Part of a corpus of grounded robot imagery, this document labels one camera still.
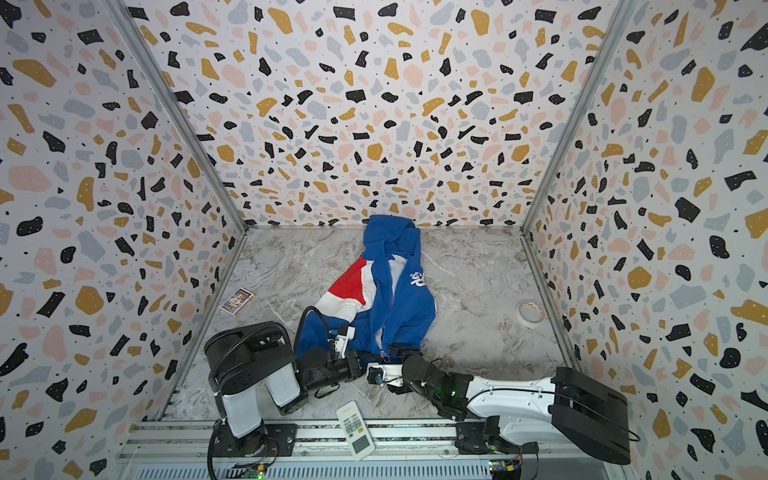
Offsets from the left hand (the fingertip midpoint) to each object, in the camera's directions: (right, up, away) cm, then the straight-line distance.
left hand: (382, 359), depth 79 cm
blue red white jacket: (0, +14, +18) cm, 23 cm away
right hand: (+1, +3, 0) cm, 3 cm away
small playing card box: (-49, +13, +18) cm, 53 cm away
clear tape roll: (+48, +9, +20) cm, 53 cm away
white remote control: (-6, -16, -5) cm, 18 cm away
